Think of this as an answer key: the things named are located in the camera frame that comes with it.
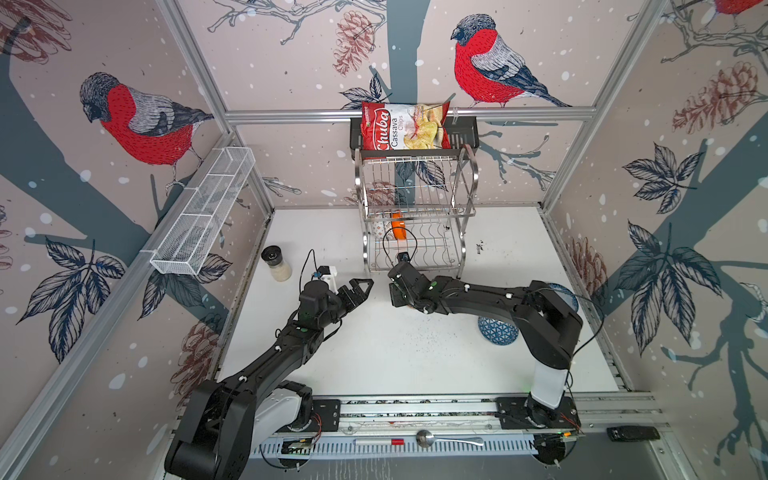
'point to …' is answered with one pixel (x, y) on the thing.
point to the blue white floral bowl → (566, 293)
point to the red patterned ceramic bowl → (404, 298)
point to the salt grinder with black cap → (273, 256)
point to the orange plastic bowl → (400, 233)
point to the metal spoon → (425, 439)
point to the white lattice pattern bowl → (387, 225)
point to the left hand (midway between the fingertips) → (366, 288)
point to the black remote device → (630, 433)
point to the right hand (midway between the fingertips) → (394, 295)
